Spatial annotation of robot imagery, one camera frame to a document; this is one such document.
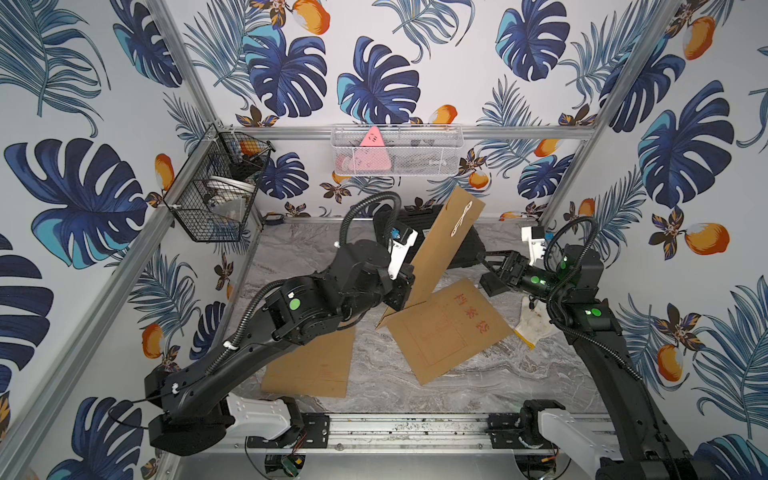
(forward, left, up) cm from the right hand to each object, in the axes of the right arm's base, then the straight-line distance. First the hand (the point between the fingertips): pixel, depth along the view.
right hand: (483, 258), depth 69 cm
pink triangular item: (+37, +27, +4) cm, 46 cm away
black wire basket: (+20, +69, +4) cm, 72 cm away
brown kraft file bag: (-15, +41, -31) cm, 54 cm away
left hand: (-8, +17, +9) cm, 21 cm away
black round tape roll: (+44, +69, -29) cm, 87 cm away
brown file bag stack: (-1, +3, -32) cm, 32 cm away
